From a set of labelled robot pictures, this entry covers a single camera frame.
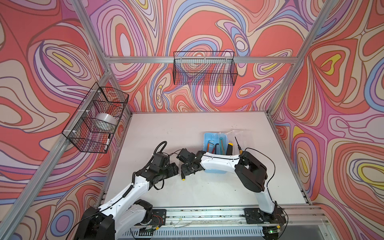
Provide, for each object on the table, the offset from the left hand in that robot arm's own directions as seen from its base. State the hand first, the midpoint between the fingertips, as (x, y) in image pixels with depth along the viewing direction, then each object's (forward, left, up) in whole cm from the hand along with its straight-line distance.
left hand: (175, 169), depth 85 cm
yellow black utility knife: (+11, -33, +3) cm, 34 cm away
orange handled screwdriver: (+8, -38, +7) cm, 39 cm away
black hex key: (+16, -26, -4) cm, 31 cm away
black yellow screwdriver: (-3, -5, -4) cm, 7 cm away
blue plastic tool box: (+20, -26, -3) cm, 33 cm away
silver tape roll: (+15, +33, +28) cm, 45 cm away
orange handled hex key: (+18, -21, -6) cm, 28 cm away
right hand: (0, -8, -6) cm, 10 cm away
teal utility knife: (+14, -28, +4) cm, 32 cm away
